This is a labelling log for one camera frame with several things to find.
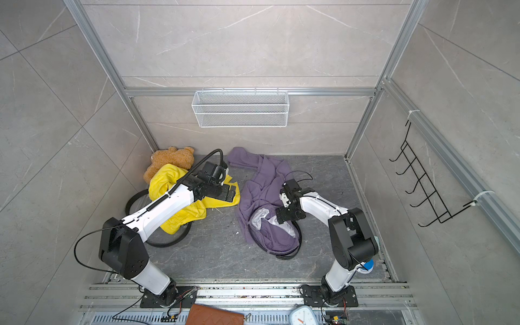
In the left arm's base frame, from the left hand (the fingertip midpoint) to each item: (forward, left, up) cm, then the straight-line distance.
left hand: (227, 188), depth 86 cm
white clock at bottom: (-45, -28, -13) cm, 55 cm away
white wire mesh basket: (+39, -5, +14) cm, 41 cm away
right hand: (-8, -27, -13) cm, 31 cm away
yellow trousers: (+5, +28, +2) cm, 29 cm away
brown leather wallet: (-44, +7, -13) cm, 47 cm away
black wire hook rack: (-11, -71, +15) cm, 74 cm away
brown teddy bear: (+25, +27, -6) cm, 37 cm away
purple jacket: (+3, -14, -12) cm, 19 cm away
